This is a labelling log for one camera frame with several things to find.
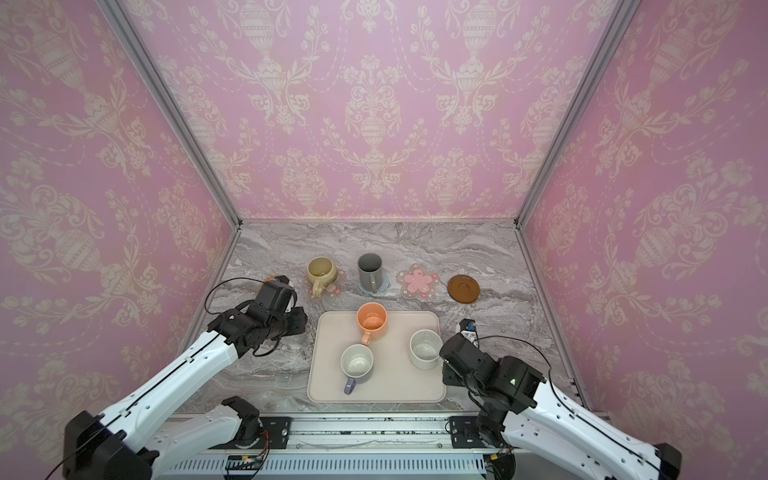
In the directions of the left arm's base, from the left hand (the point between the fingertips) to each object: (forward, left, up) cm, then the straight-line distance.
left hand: (304, 320), depth 80 cm
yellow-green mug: (+23, +1, -9) cm, 25 cm away
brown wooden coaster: (+19, -48, -12) cm, 53 cm away
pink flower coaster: (+17, -3, -11) cm, 21 cm away
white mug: (-3, -33, -11) cm, 35 cm away
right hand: (-10, -38, -2) cm, 39 cm away
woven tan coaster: (+22, +19, -14) cm, 32 cm away
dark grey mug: (+20, -16, -2) cm, 26 cm away
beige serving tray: (-10, -24, -15) cm, 30 cm away
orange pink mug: (+7, -17, -11) cm, 21 cm away
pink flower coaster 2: (+21, -32, -12) cm, 41 cm away
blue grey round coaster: (+20, -22, -12) cm, 32 cm away
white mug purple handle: (-7, -14, -12) cm, 19 cm away
